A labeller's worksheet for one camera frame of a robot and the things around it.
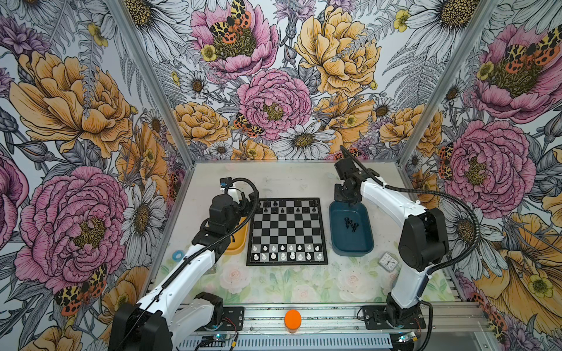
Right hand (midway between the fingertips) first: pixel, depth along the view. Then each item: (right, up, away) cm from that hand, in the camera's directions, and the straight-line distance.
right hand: (343, 202), depth 92 cm
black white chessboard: (-23, -12, +2) cm, 26 cm away
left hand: (-38, +2, -10) cm, 39 cm away
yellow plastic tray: (-42, -13, -4) cm, 44 cm away
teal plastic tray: (+4, -12, +5) cm, 14 cm away
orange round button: (-21, -33, -25) cm, 47 cm away
